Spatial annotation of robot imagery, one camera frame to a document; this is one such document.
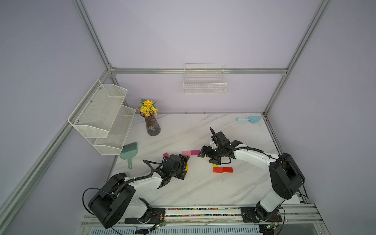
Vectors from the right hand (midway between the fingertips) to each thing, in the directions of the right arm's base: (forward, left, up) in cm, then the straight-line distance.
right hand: (204, 159), depth 87 cm
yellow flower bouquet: (+26, +34, +20) cm, 47 cm away
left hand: (-1, +9, -2) cm, 9 cm away
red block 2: (-4, -15, -6) cm, 16 cm away
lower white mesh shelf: (+10, +56, +5) cm, 57 cm away
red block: (-5, -9, -5) cm, 11 cm away
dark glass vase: (+25, +35, +4) cm, 43 cm away
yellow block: (-2, -7, -5) cm, 9 cm away
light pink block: (+8, +11, -5) cm, 14 cm away
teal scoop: (+40, -43, -8) cm, 59 cm away
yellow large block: (-7, +10, +3) cm, 13 cm away
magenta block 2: (+7, +25, -6) cm, 26 cm away
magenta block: (+8, +5, -6) cm, 12 cm away
